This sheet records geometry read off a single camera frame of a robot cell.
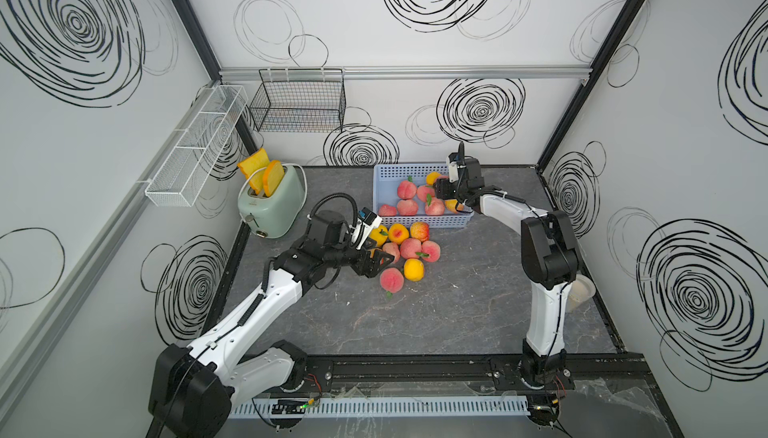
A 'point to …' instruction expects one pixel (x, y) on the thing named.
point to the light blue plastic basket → (386, 179)
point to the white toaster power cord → (287, 163)
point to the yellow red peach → (398, 233)
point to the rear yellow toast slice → (257, 160)
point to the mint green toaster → (272, 217)
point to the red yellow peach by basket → (419, 230)
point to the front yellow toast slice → (272, 177)
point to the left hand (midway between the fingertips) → (381, 250)
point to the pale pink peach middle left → (392, 248)
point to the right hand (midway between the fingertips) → (445, 182)
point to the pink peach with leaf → (430, 251)
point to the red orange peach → (436, 207)
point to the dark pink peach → (387, 211)
